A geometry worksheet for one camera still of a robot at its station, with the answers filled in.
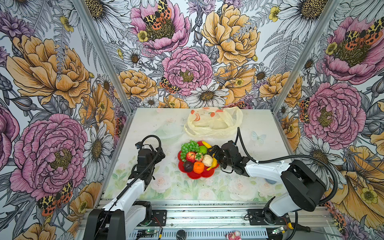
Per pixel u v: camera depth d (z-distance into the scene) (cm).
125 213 43
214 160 82
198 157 86
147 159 66
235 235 67
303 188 45
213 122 115
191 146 92
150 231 71
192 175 86
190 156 89
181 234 62
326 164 78
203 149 93
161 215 75
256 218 74
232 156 70
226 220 75
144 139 74
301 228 70
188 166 86
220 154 79
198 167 86
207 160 88
